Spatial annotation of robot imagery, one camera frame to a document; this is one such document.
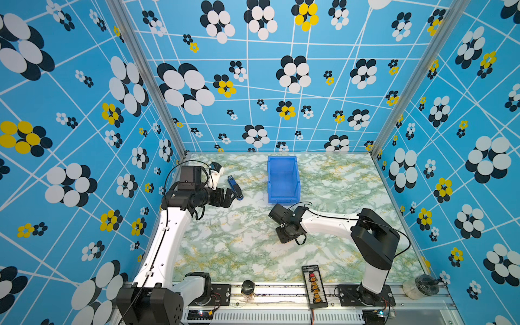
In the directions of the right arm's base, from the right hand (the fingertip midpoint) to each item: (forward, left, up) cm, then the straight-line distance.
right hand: (284, 236), depth 89 cm
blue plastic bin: (+31, -1, -2) cm, 31 cm away
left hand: (+8, +24, +24) cm, 34 cm away
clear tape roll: (-21, -44, +10) cm, 50 cm away
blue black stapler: (+25, +25, +3) cm, 35 cm away
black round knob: (-22, +14, +11) cm, 29 cm away
